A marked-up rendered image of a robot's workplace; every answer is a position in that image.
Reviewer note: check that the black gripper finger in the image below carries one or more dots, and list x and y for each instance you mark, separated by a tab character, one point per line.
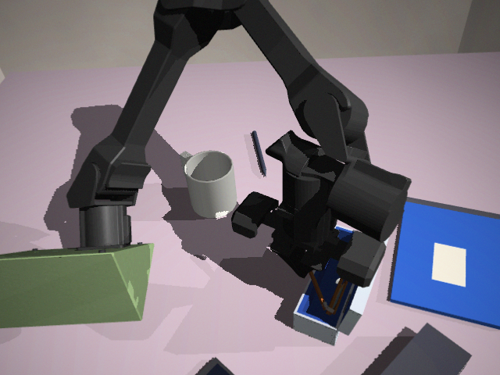
291	257
309	263

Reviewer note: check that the white mug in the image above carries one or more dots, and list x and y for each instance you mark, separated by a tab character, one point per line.
210	199

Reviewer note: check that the brown glasses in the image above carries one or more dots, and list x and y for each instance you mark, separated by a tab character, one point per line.
339	291

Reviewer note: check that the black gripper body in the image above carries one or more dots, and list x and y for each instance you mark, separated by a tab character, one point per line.
358	259

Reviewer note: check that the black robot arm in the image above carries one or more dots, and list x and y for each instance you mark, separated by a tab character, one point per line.
362	195

